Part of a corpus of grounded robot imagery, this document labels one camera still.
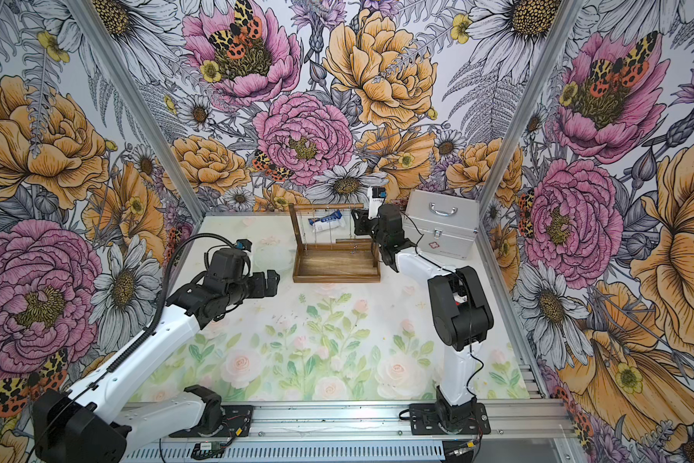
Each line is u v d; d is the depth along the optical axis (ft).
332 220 3.79
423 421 2.42
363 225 2.79
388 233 2.43
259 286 2.35
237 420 2.43
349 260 3.53
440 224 3.27
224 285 1.95
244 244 2.34
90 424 1.23
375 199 2.72
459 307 1.72
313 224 3.79
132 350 1.48
